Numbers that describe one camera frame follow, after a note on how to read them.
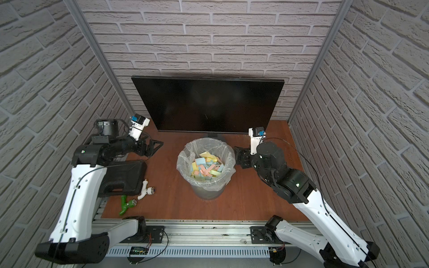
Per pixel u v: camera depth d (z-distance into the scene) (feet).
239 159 1.81
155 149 2.05
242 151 1.77
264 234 2.14
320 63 2.85
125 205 2.61
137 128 1.82
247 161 1.78
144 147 1.91
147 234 2.38
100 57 2.80
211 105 3.19
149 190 2.77
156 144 1.99
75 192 1.29
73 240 1.18
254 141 1.75
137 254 2.37
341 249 1.23
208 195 2.67
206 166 2.54
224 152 2.44
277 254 2.29
